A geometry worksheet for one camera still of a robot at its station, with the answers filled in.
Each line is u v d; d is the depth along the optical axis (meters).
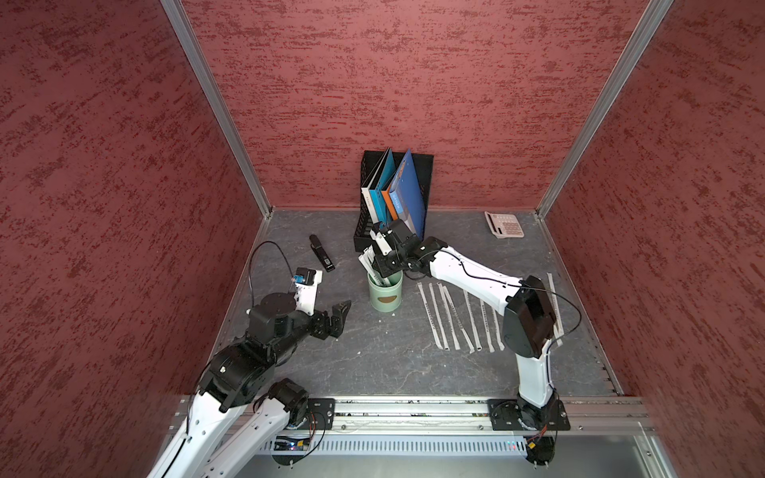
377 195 0.87
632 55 0.78
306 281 0.55
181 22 0.72
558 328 0.90
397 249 0.67
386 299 0.87
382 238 0.70
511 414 0.74
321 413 0.74
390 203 0.88
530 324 0.49
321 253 1.05
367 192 0.87
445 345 0.86
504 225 1.14
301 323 0.52
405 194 1.03
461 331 0.89
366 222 1.07
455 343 0.87
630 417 0.76
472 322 0.92
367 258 0.83
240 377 0.43
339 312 0.58
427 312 0.92
